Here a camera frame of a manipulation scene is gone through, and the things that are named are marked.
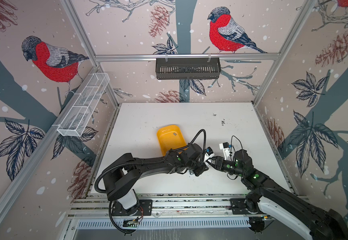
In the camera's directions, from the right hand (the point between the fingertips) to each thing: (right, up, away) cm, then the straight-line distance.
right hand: (205, 162), depth 76 cm
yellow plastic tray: (-20, +10, +23) cm, 32 cm away
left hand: (+1, -3, +1) cm, 4 cm away
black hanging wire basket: (-7, +58, +28) cm, 65 cm away
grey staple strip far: (-17, +12, +26) cm, 33 cm away
